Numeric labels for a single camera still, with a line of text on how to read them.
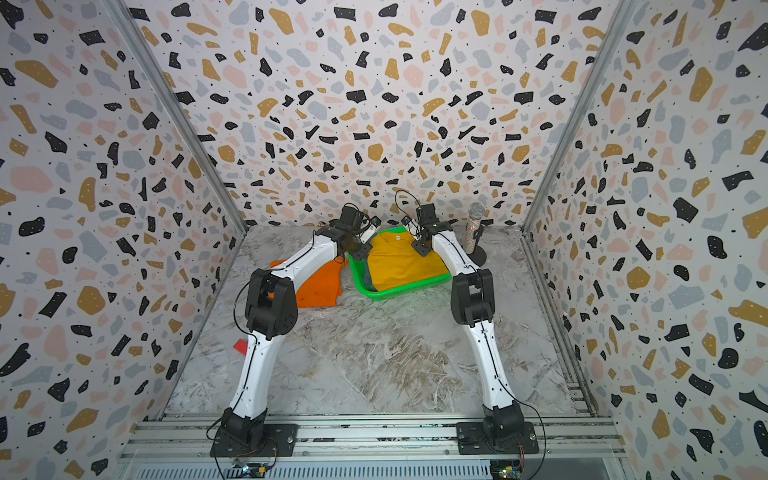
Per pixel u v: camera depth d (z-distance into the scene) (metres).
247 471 0.70
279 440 0.73
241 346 0.89
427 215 0.90
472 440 0.73
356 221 0.84
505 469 0.71
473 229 0.96
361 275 1.03
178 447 0.73
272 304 0.60
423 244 0.98
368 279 1.01
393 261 1.05
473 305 0.69
